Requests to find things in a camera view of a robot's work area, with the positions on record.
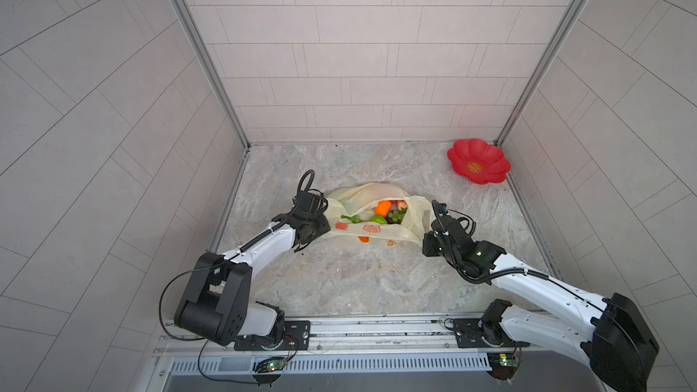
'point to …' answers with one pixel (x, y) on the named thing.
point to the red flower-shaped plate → (478, 161)
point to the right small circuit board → (503, 366)
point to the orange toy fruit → (383, 208)
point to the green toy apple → (378, 219)
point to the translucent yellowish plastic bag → (360, 200)
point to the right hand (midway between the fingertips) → (421, 237)
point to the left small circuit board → (269, 364)
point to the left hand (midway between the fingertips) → (328, 222)
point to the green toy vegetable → (354, 219)
